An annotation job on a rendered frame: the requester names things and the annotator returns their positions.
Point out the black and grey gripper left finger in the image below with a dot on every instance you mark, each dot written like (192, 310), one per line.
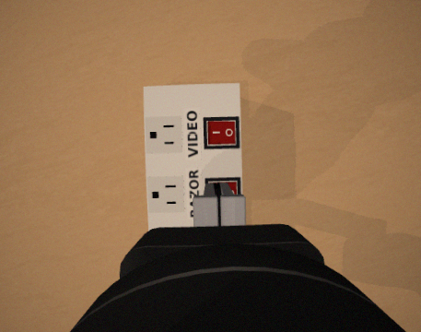
(205, 208)

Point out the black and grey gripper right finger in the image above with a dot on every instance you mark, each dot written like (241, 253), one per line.
(231, 208)

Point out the white power strip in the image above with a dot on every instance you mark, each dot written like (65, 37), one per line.
(192, 137)

